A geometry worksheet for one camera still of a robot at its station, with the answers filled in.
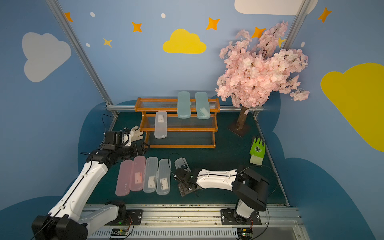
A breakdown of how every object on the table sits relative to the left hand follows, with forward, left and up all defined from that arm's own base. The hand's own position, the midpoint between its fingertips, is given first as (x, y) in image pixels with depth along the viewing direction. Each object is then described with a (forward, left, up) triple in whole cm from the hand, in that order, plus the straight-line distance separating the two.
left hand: (142, 146), depth 80 cm
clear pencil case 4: (+18, -7, -3) cm, 19 cm away
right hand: (-14, -26, -19) cm, 35 cm away
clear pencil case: (-13, -3, -18) cm, 22 cm away
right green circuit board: (-36, -55, -21) cm, 69 cm away
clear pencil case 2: (-10, -10, -18) cm, 23 cm away
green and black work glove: (+9, -71, -17) cm, 73 cm away
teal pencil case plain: (+24, -21, +9) cm, 33 cm away
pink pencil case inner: (-8, +5, -17) cm, 20 cm away
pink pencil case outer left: (-17, +11, -17) cm, 26 cm away
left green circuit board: (-37, +8, -20) cm, 43 cm away
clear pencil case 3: (0, -19, -18) cm, 26 cm away
